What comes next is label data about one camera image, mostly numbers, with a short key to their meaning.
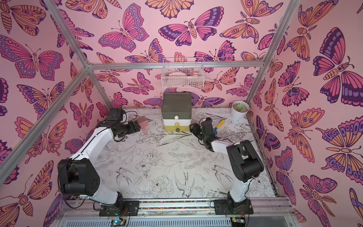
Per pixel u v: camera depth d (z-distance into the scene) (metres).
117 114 0.70
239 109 1.06
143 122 1.09
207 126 0.74
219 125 1.07
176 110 0.90
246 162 0.49
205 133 0.76
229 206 0.65
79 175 0.44
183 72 0.95
